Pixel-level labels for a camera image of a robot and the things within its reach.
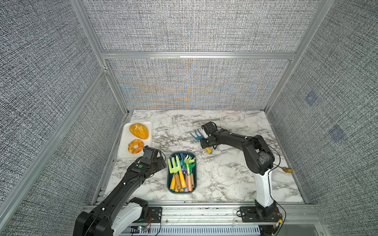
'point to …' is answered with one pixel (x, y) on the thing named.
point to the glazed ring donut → (132, 150)
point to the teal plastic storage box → (171, 154)
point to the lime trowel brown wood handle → (175, 169)
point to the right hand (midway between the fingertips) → (204, 138)
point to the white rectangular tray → (126, 136)
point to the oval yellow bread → (139, 130)
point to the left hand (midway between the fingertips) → (162, 162)
